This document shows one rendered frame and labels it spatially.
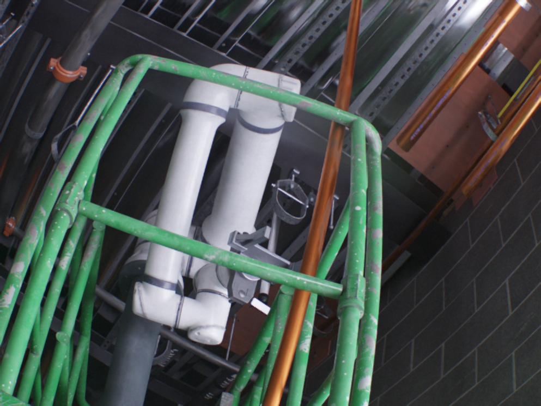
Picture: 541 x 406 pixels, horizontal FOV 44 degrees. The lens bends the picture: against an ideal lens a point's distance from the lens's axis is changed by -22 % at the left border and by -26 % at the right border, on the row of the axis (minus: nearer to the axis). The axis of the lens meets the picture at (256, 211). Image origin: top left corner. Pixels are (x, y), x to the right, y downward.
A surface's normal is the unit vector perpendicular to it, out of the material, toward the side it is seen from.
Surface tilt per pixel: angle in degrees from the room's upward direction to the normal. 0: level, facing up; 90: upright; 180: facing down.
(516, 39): 180
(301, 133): 180
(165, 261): 140
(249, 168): 172
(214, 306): 114
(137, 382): 90
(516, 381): 90
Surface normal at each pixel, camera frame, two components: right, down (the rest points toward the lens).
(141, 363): 0.69, -0.53
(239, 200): -0.04, 0.69
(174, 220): 0.15, -0.01
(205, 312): 0.16, -0.49
